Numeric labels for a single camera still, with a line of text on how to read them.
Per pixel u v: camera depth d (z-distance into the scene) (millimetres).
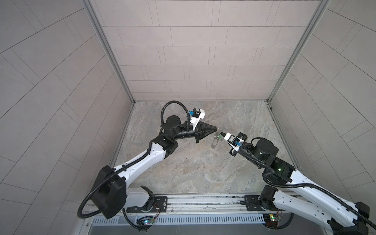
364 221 381
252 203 707
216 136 631
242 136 567
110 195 388
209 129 622
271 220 679
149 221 642
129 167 438
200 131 575
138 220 689
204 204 723
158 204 707
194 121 584
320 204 431
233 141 496
